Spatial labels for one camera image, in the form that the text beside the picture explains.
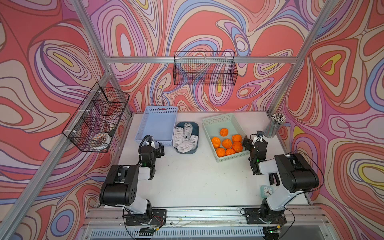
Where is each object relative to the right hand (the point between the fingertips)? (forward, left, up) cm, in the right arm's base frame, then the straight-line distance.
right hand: (253, 140), depth 95 cm
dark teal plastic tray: (+12, +37, -4) cm, 39 cm away
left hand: (-1, +63, +1) cm, 63 cm away
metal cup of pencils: (+7, -14, +11) cm, 19 cm away
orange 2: (-7, +16, -2) cm, 18 cm away
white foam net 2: (+10, +42, 0) cm, 44 cm away
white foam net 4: (+2, +38, +1) cm, 38 cm away
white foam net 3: (-6, +43, +5) cm, 44 cm away
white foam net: (+3, +49, +4) cm, 49 cm away
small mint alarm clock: (-30, 0, -6) cm, 30 cm away
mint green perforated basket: (+15, +25, -4) cm, 29 cm away
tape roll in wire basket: (-12, +83, +22) cm, 86 cm away
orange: (-7, +22, -1) cm, 23 cm away
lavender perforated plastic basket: (+18, +63, +1) cm, 66 cm away
